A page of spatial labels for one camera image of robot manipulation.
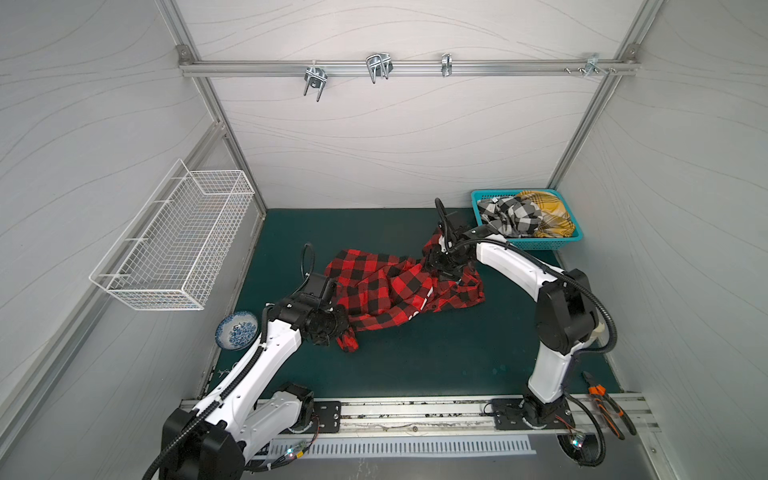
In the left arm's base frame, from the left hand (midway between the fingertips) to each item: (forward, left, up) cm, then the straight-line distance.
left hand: (352, 321), depth 80 cm
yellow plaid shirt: (+39, -67, +1) cm, 78 cm away
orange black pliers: (-17, -67, -10) cm, 70 cm away
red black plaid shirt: (+12, -7, -5) cm, 15 cm away
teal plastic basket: (+54, -43, -2) cm, 69 cm away
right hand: (+19, -23, +1) cm, 30 cm away
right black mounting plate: (-19, -41, -9) cm, 46 cm away
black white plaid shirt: (+43, -54, -2) cm, 69 cm away
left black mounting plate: (-21, +4, -9) cm, 23 cm away
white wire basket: (+6, +41, +21) cm, 46 cm away
